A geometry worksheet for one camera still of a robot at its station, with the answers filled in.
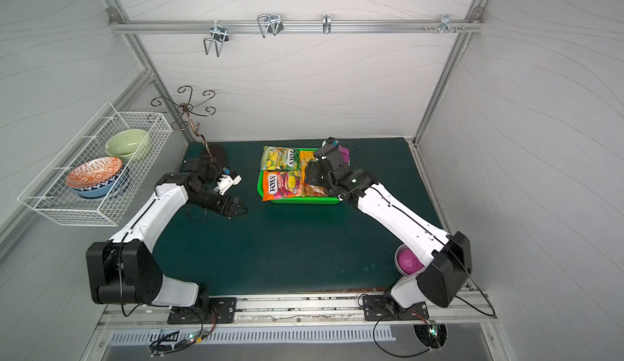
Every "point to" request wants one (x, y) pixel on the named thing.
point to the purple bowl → (406, 262)
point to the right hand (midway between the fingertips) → (312, 168)
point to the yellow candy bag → (305, 156)
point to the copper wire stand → (184, 105)
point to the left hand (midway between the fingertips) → (237, 208)
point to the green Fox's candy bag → (280, 158)
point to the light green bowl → (127, 144)
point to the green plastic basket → (318, 200)
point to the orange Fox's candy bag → (282, 184)
